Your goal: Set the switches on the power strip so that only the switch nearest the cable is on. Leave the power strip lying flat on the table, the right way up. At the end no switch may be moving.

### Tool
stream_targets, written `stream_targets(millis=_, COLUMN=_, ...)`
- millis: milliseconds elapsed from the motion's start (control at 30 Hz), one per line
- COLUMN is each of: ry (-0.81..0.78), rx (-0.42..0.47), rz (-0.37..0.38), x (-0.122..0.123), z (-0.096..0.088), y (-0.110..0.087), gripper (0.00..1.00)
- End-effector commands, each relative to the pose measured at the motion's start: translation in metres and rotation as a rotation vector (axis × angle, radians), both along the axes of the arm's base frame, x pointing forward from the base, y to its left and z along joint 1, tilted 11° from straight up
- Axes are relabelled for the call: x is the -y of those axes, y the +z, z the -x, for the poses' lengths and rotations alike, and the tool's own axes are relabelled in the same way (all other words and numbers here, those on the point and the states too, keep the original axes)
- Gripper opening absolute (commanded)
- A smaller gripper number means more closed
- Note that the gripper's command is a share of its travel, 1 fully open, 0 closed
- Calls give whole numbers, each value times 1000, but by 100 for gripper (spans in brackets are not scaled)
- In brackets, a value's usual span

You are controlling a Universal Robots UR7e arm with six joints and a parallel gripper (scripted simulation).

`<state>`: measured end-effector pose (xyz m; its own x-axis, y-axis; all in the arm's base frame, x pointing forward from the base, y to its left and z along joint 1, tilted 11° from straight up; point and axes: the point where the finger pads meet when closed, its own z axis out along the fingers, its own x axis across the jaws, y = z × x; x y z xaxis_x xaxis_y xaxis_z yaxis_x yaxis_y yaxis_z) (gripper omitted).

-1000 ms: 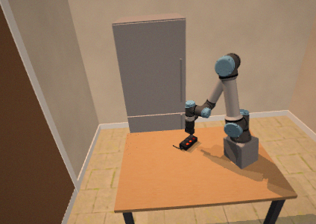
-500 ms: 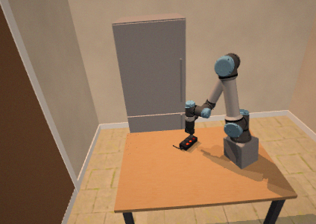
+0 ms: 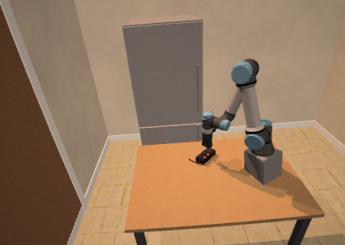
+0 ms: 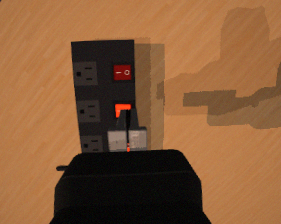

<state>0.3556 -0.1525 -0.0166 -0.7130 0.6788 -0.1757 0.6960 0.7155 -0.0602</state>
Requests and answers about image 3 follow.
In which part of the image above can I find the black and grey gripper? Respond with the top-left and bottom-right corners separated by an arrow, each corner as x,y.
202,127 -> 216,152

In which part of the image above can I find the black power strip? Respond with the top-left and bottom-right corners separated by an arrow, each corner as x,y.
195,148 -> 216,165

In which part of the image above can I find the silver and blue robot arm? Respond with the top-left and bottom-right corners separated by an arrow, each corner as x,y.
202,59 -> 274,157

